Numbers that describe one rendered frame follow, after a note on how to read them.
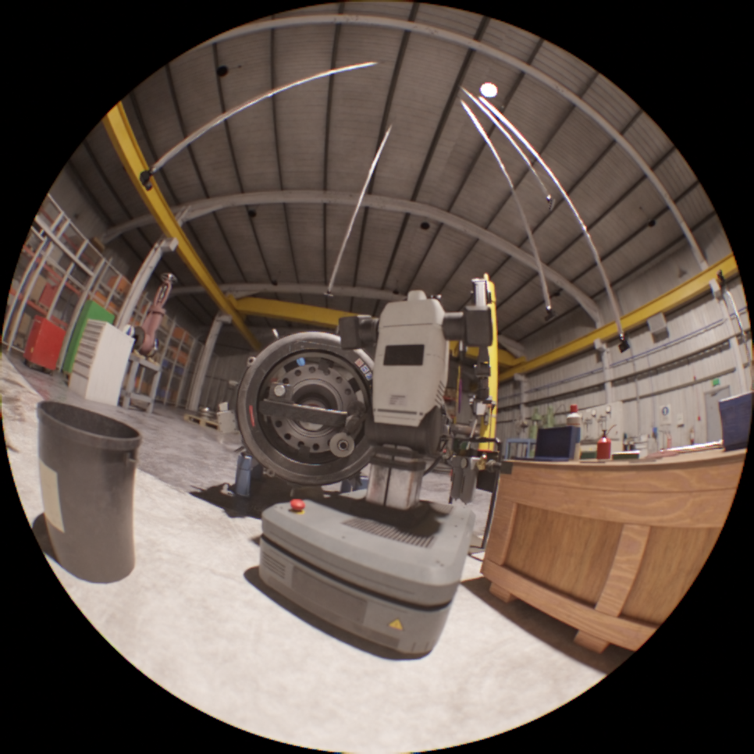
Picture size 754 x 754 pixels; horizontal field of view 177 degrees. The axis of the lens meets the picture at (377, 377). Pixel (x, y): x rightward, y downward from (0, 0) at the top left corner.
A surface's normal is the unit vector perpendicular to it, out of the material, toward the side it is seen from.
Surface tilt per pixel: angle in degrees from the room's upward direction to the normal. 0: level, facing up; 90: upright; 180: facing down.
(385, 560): 45
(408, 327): 90
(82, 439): 90
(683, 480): 90
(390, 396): 90
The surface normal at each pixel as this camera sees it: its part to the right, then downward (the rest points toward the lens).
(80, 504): 0.87, 0.06
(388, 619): -0.42, -0.29
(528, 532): -0.95, -0.21
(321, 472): 0.27, -0.21
